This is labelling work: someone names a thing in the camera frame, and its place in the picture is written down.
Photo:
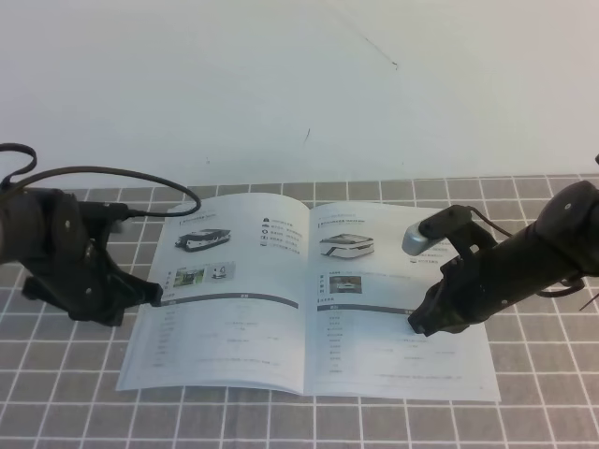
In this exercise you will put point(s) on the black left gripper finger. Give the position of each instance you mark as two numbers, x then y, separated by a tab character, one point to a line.
130	291

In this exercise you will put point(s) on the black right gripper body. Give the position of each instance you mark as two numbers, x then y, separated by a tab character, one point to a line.
451	304

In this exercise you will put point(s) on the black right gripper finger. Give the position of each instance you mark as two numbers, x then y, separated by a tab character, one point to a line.
427	319

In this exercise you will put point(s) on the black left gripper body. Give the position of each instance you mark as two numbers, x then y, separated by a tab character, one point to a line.
70	267

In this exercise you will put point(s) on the white robot catalogue book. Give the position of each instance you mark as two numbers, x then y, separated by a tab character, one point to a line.
260	290

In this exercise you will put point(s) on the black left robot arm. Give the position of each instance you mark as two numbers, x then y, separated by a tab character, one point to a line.
21	231

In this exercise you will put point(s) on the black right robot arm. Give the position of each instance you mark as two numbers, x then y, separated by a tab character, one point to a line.
487	276

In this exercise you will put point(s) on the grey checked tablecloth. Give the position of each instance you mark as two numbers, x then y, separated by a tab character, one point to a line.
58	390

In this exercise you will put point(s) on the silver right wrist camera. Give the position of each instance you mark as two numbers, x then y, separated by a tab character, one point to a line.
420	237

